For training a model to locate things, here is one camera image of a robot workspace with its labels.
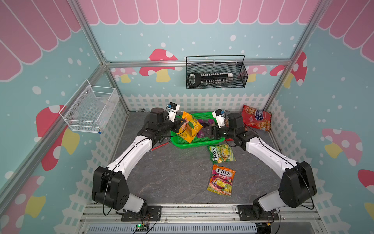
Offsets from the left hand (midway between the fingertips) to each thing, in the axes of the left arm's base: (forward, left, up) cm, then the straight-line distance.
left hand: (184, 122), depth 80 cm
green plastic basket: (+4, +5, -25) cm, 26 cm away
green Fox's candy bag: (-6, -23, -24) cm, 34 cm away
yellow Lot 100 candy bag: (0, -5, -4) cm, 6 cm away
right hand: (-2, -12, -3) cm, 13 cm away
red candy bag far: (+24, -54, -22) cm, 63 cm away
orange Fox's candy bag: (-24, -22, -23) cm, 40 cm away
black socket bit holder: (+26, -5, +10) cm, 29 cm away
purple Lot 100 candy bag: (+16, -13, -20) cm, 28 cm away
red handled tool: (-1, +18, -25) cm, 31 cm away
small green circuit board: (-47, +21, -28) cm, 58 cm away
